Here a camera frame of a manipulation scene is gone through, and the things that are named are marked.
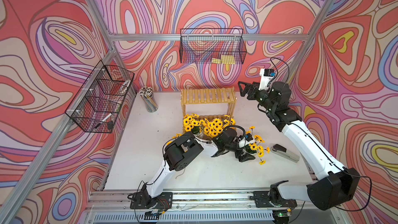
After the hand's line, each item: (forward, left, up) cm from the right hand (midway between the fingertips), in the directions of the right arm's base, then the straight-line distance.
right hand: (245, 86), depth 73 cm
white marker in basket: (-11, +69, -9) cm, 70 cm away
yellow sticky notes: (+26, +6, -1) cm, 26 cm away
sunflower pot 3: (-11, +14, -19) cm, 26 cm away
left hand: (-20, -7, -30) cm, 37 cm away
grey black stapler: (-20, -23, -31) cm, 44 cm away
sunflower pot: (-21, -4, -23) cm, 32 cm away
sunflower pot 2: (-9, +27, -17) cm, 33 cm away
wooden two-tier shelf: (+2, +17, -8) cm, 18 cm away
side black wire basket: (-6, +73, -5) cm, 73 cm away
